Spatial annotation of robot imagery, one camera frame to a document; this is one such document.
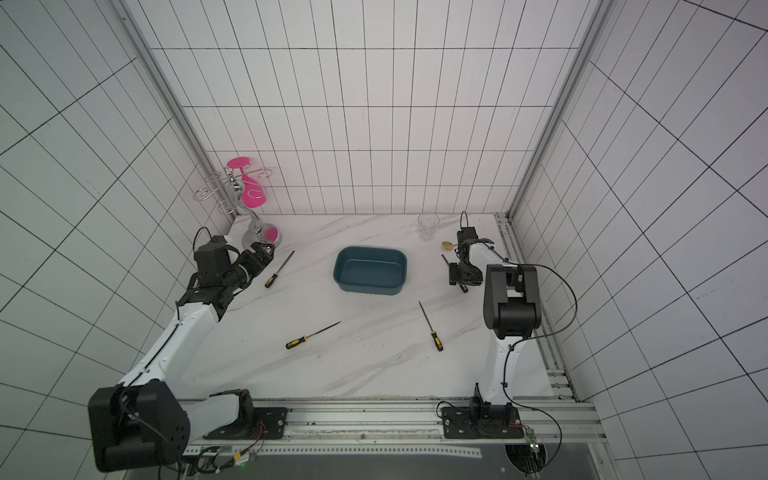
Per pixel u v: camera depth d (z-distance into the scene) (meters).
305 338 0.87
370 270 1.04
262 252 0.75
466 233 0.85
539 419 0.68
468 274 0.85
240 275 0.71
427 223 1.11
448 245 1.10
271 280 1.00
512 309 0.54
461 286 0.98
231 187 0.90
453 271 0.92
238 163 0.98
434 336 0.88
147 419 0.37
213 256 0.61
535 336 0.54
